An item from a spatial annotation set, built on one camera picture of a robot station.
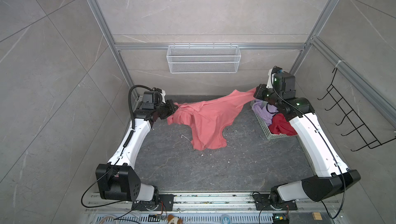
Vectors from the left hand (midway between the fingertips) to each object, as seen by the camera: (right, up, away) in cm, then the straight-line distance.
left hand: (177, 102), depth 80 cm
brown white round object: (-1, -53, -12) cm, 54 cm away
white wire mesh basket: (+15, +29, +21) cm, 39 cm away
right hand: (+40, +8, -7) cm, 41 cm away
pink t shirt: (+18, -8, +2) cm, 20 cm away
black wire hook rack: (+79, -16, -22) cm, 83 cm away
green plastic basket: (+53, -15, +15) cm, 57 cm away
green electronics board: (+50, -54, -10) cm, 75 cm away
